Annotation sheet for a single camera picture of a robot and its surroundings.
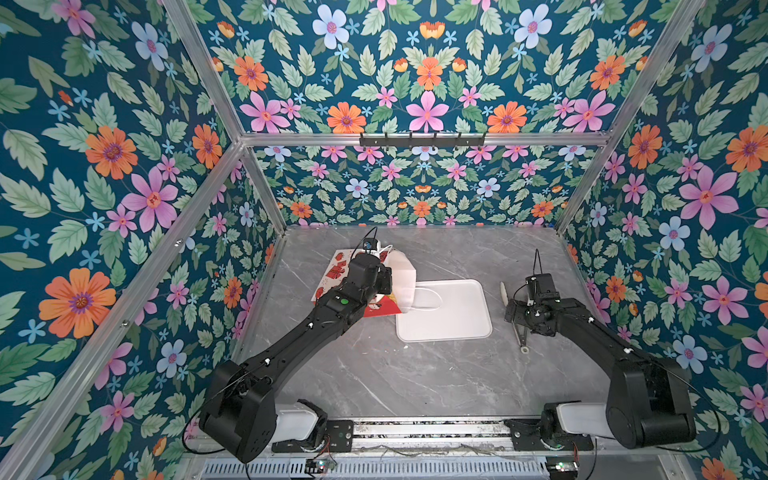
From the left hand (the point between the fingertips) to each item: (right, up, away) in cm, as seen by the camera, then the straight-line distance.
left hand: (389, 260), depth 81 cm
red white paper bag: (+4, -7, +15) cm, 17 cm away
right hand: (+40, -17, +9) cm, 44 cm away
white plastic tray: (+18, -17, +15) cm, 29 cm away
